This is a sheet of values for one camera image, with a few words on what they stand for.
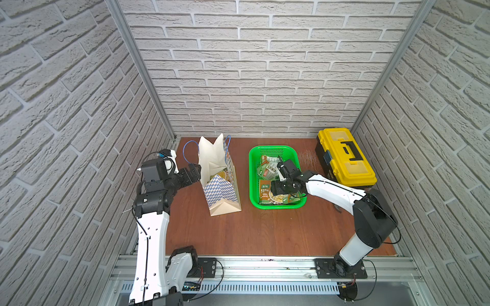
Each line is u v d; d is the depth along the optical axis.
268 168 1.00
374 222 0.45
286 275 0.74
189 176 0.62
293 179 0.67
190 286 0.72
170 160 0.57
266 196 0.92
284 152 1.06
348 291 0.71
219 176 0.71
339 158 0.88
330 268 0.73
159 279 0.38
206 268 0.74
